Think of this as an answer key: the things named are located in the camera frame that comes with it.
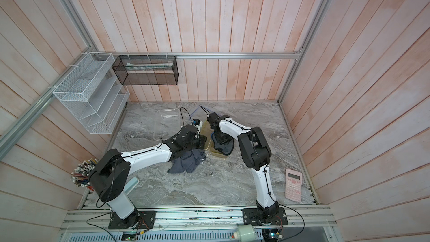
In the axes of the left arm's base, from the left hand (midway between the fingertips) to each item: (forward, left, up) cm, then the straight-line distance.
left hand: (207, 141), depth 88 cm
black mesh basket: (+44, +39, +15) cm, 60 cm away
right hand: (+8, -12, -10) cm, 18 cm away
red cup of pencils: (-20, +55, +4) cm, 59 cm away
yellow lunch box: (+7, 0, -1) cm, 7 cm away
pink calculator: (-19, -45, -9) cm, 49 cm away
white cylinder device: (-41, -16, -1) cm, 44 cm away
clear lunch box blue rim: (+21, +27, -12) cm, 36 cm away
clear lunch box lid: (+28, +6, -10) cm, 30 cm away
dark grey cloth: (-10, +10, -5) cm, 15 cm away
